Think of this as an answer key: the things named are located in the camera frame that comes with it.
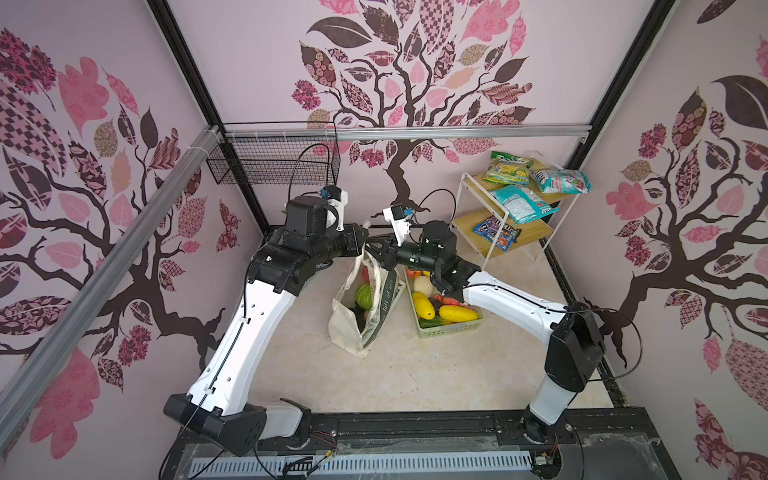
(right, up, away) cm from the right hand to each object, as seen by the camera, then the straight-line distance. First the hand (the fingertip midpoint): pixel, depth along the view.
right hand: (363, 238), depth 69 cm
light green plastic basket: (+22, -27, +19) cm, 39 cm away
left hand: (+1, 0, -2) cm, 2 cm away
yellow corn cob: (+26, -21, +17) cm, 38 cm away
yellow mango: (+16, -19, +17) cm, 30 cm away
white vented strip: (-1, -54, +1) cm, 54 cm away
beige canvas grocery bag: (+6, -16, +18) cm, 25 cm away
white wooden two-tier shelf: (+31, +11, +15) cm, 36 cm away
